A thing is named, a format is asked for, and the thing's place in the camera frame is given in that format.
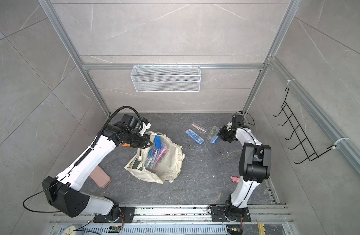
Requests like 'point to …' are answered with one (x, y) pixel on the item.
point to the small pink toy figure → (234, 178)
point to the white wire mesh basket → (166, 79)
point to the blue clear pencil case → (195, 137)
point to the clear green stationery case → (213, 133)
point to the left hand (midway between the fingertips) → (154, 142)
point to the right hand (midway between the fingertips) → (219, 133)
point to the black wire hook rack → (311, 154)
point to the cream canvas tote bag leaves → (168, 171)
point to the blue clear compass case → (215, 139)
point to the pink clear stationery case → (159, 155)
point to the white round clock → (70, 230)
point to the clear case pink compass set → (199, 128)
